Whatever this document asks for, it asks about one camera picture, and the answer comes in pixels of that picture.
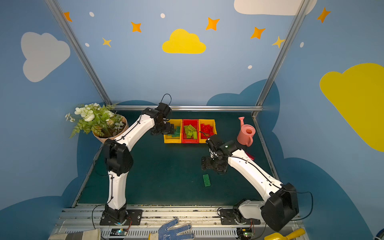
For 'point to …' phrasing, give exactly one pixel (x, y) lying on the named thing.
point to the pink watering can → (246, 133)
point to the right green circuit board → (244, 232)
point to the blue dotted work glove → (165, 233)
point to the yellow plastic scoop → (276, 236)
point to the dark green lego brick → (176, 132)
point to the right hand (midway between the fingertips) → (209, 167)
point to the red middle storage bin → (194, 123)
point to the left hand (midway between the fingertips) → (167, 132)
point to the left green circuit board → (118, 232)
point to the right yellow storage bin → (211, 122)
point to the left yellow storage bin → (168, 138)
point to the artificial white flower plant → (98, 117)
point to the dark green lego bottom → (206, 180)
